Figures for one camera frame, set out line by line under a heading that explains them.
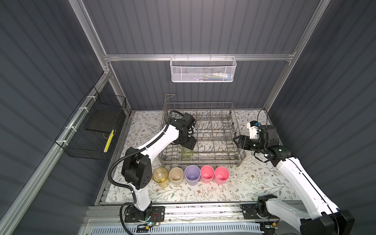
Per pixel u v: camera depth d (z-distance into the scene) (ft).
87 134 2.37
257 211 2.37
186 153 2.79
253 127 2.26
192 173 2.68
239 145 2.29
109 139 2.28
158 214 2.38
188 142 2.49
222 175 2.77
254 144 2.12
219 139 3.35
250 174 2.85
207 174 2.80
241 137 2.26
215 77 2.99
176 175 2.72
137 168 1.53
